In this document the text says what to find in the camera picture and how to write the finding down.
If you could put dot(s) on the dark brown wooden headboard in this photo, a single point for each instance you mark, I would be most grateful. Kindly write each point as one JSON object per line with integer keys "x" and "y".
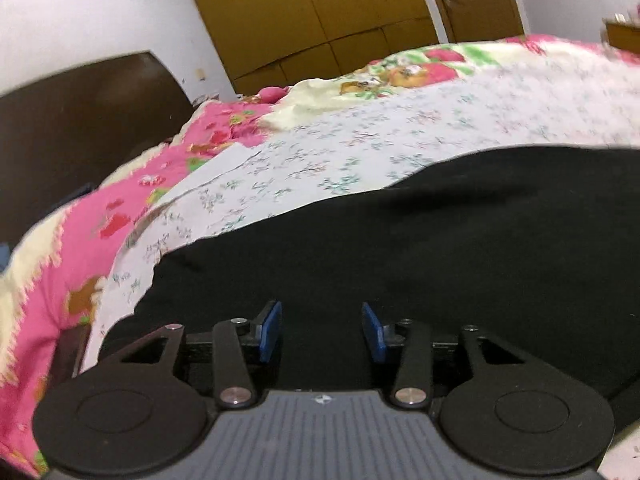
{"x": 75, "y": 125}

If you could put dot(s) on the black pants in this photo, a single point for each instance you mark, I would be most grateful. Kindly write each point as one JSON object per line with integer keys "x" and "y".
{"x": 400, "y": 240}

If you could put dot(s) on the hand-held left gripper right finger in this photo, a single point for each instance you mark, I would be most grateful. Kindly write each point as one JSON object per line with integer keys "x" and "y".
{"x": 374, "y": 332}

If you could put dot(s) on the pink strawberry print quilt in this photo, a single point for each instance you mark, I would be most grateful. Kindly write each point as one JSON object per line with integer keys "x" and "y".
{"x": 75, "y": 240}

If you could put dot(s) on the wooden wardrobe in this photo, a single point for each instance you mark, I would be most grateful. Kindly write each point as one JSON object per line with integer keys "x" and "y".
{"x": 325, "y": 5}

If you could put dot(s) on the wooden nightstand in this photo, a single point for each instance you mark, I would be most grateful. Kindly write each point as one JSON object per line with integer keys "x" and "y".
{"x": 622, "y": 37}

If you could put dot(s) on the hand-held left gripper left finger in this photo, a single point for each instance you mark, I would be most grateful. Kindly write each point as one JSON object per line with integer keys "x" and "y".
{"x": 270, "y": 332}

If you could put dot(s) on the white wall switch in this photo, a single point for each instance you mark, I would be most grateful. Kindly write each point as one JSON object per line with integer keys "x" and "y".
{"x": 201, "y": 74}

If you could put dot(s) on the pink pillow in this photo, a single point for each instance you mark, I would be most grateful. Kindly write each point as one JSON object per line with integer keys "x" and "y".
{"x": 272, "y": 93}

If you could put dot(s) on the white floral bed sheet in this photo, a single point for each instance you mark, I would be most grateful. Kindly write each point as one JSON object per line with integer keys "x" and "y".
{"x": 400, "y": 125}

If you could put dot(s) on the wooden door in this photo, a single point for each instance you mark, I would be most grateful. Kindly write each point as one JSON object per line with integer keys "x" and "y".
{"x": 475, "y": 0}

